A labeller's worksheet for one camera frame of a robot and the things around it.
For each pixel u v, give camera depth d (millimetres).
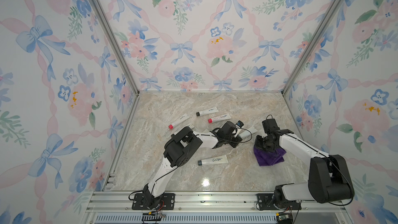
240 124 856
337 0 738
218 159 858
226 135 778
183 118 1036
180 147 561
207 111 1070
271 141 662
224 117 1046
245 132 974
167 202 735
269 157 842
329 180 429
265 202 739
